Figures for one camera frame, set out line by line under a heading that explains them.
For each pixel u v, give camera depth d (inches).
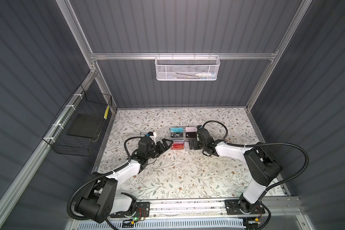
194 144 33.3
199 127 33.8
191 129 37.0
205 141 29.0
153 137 31.7
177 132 37.0
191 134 37.6
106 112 32.6
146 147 26.8
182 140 36.9
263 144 19.8
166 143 30.7
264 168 18.7
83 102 31.7
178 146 37.7
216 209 29.7
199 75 35.8
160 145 30.3
